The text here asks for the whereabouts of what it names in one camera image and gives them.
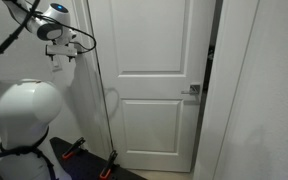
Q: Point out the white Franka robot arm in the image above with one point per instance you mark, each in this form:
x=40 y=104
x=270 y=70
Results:
x=20 y=110

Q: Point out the white panel door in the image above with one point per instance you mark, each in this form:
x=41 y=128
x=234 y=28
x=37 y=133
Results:
x=150 y=50

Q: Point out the black orange spring clamp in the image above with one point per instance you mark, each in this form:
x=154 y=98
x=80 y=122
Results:
x=108 y=165
x=73 y=148

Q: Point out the black base board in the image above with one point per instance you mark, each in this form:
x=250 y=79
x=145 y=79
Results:
x=84 y=166

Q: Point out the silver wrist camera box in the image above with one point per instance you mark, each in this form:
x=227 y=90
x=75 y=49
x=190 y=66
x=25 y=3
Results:
x=61 y=50

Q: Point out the white door frame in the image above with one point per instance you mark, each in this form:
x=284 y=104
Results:
x=84 y=86

